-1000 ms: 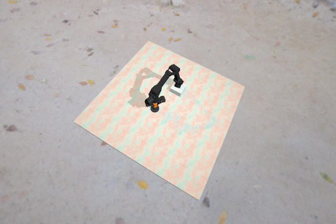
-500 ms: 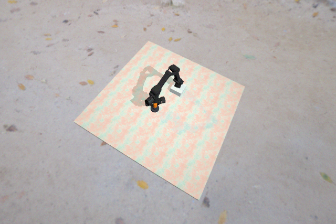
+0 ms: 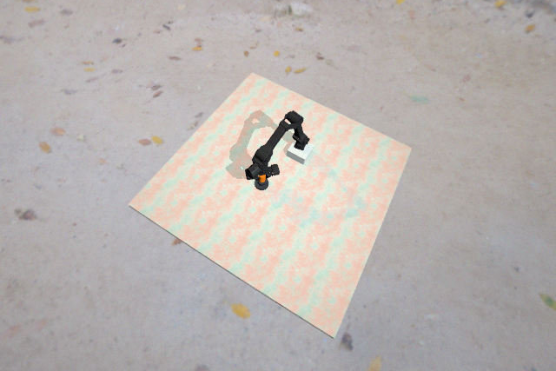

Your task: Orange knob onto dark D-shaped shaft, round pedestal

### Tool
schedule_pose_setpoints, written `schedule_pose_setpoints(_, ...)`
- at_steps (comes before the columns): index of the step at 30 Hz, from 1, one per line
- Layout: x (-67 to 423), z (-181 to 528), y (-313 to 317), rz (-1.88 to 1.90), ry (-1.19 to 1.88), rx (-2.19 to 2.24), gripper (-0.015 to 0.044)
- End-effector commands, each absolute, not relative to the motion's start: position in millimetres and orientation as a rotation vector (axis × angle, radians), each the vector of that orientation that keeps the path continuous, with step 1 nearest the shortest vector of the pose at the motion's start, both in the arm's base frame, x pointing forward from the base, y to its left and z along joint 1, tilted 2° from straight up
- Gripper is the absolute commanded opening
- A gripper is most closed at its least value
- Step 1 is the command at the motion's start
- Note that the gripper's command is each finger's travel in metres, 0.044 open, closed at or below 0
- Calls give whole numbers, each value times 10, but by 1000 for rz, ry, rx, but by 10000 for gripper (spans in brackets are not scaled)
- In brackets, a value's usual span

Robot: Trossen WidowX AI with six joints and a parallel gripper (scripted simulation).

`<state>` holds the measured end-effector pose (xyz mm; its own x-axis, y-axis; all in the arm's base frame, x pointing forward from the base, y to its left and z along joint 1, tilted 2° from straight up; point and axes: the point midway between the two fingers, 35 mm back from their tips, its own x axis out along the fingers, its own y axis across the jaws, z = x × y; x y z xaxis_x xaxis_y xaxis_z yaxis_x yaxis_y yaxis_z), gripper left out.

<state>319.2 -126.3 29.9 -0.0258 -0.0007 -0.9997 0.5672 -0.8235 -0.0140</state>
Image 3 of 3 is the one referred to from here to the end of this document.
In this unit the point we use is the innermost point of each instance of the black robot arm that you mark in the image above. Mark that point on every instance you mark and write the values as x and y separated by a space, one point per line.
263 155

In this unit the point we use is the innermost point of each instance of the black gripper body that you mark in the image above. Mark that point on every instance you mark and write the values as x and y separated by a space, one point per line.
273 168

